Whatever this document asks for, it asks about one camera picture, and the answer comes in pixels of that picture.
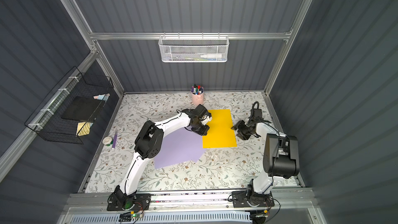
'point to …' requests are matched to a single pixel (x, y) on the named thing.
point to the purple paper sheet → (180, 146)
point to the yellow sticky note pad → (83, 128)
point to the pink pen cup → (197, 99)
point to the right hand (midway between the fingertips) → (234, 130)
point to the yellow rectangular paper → (220, 134)
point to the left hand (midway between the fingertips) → (209, 136)
